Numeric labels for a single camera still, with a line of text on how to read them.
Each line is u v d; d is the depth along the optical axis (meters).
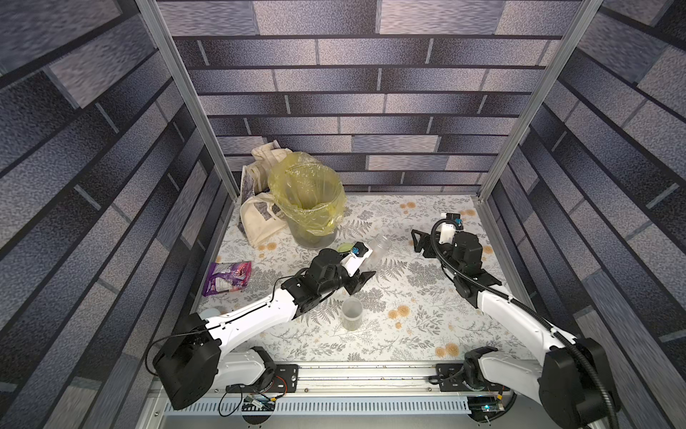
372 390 0.74
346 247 0.65
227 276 0.91
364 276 0.70
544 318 0.87
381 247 0.70
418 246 0.76
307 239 1.00
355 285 0.68
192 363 0.41
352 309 0.86
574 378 0.40
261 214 0.98
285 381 0.73
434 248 0.61
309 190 1.00
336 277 0.62
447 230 0.72
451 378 0.73
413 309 0.87
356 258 0.66
